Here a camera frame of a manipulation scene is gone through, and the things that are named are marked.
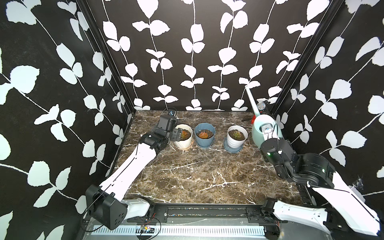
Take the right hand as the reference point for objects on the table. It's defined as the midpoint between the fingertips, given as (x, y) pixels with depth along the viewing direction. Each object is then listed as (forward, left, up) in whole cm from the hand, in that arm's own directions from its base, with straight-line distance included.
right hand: (267, 137), depth 62 cm
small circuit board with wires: (-30, +54, -35) cm, 71 cm away
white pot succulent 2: (+20, +5, -27) cm, 34 cm away
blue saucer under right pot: (+14, +6, -36) cm, 39 cm away
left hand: (+14, +44, -10) cm, 47 cm away
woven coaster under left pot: (+14, +39, -35) cm, 54 cm away
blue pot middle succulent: (+21, +25, -27) cm, 43 cm away
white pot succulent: (+19, +37, -27) cm, 49 cm away
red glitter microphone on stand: (+31, -9, -11) cm, 34 cm away
